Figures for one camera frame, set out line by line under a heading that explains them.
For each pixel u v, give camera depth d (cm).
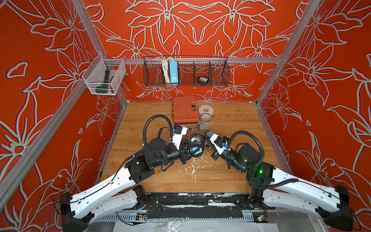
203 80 95
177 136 53
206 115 108
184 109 111
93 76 79
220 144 48
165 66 88
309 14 73
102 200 44
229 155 53
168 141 53
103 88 79
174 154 54
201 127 101
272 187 47
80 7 70
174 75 90
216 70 99
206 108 114
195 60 92
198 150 58
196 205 73
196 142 58
